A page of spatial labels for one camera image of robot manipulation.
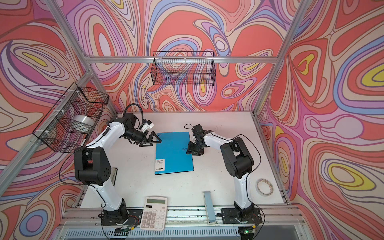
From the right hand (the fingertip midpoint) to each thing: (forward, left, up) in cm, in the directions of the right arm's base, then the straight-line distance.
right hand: (190, 156), depth 95 cm
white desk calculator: (-32, +19, +2) cm, 37 cm away
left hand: (+2, +19, +15) cm, 24 cm away
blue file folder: (0, +12, +1) cm, 13 cm away
